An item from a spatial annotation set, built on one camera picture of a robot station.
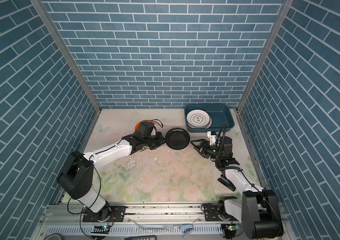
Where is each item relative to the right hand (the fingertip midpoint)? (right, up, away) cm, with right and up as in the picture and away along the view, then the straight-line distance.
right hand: (191, 143), depth 81 cm
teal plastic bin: (+26, +18, +36) cm, 48 cm away
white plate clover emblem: (+9, +14, +30) cm, 35 cm away
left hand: (-12, +1, +5) cm, 13 cm away
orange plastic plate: (-38, +9, +30) cm, 49 cm away
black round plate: (-8, +2, +6) cm, 10 cm away
